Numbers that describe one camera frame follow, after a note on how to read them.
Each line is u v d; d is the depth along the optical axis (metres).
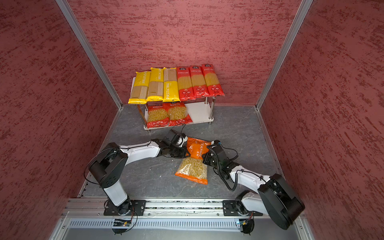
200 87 0.79
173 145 0.76
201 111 1.09
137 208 0.74
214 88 0.79
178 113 1.02
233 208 0.74
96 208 0.76
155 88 0.79
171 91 0.77
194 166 0.83
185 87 0.80
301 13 0.73
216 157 0.66
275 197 0.42
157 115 1.00
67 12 0.73
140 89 0.78
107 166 0.47
